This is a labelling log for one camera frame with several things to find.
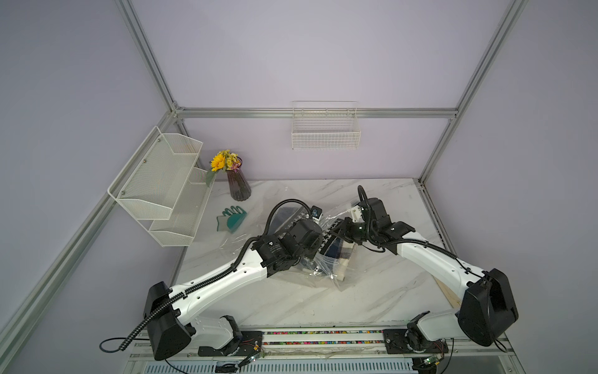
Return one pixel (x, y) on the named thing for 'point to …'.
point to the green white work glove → (231, 220)
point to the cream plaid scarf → (345, 255)
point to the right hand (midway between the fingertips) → (333, 233)
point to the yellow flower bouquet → (223, 160)
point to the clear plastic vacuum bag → (337, 266)
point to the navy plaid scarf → (327, 259)
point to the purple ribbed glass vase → (238, 186)
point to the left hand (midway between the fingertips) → (307, 237)
